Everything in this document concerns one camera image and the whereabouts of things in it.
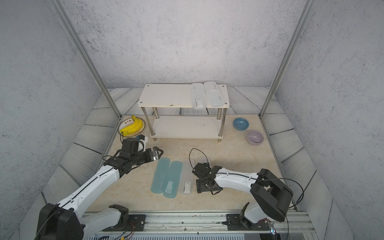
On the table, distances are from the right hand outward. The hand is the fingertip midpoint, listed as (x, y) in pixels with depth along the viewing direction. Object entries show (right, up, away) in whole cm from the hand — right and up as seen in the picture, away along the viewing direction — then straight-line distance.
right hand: (206, 188), depth 84 cm
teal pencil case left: (-28, +4, +8) cm, 30 cm away
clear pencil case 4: (-2, +14, +10) cm, 17 cm away
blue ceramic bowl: (+28, +36, +30) cm, 54 cm away
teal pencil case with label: (-20, +1, 0) cm, 20 cm away
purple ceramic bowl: (+34, +27, +19) cm, 47 cm away
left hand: (-26, +20, -2) cm, 32 cm away
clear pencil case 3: (-11, +5, +3) cm, 13 cm away
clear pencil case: (+4, +52, -1) cm, 52 cm away
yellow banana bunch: (-48, +35, +23) cm, 64 cm away
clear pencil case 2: (-5, +51, -1) cm, 51 cm away
